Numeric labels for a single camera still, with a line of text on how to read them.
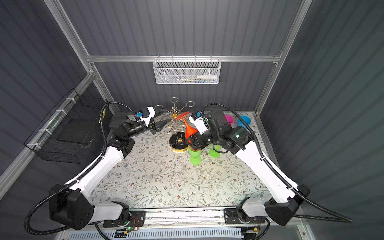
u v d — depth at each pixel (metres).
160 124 0.63
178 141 1.02
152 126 0.62
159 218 0.76
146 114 0.54
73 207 0.39
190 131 0.63
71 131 0.73
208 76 0.86
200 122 0.58
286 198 0.38
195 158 0.94
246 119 0.96
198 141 0.57
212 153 0.97
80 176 0.44
